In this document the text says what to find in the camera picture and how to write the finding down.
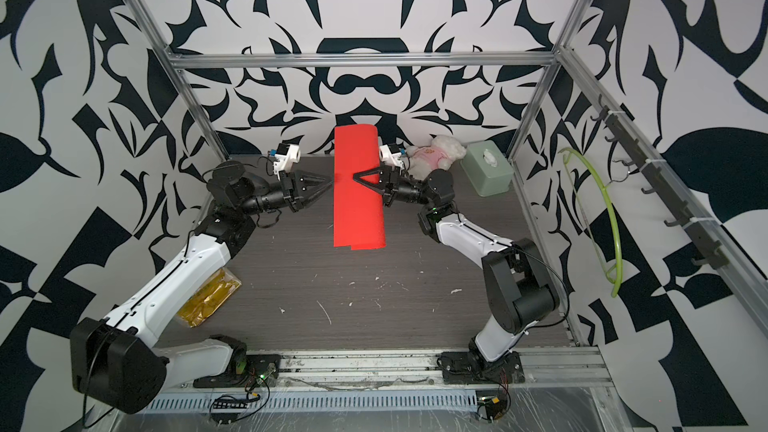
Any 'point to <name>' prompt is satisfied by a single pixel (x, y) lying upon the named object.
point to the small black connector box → (494, 406)
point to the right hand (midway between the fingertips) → (357, 186)
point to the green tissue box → (487, 168)
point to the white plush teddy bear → (437, 155)
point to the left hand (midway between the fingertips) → (330, 178)
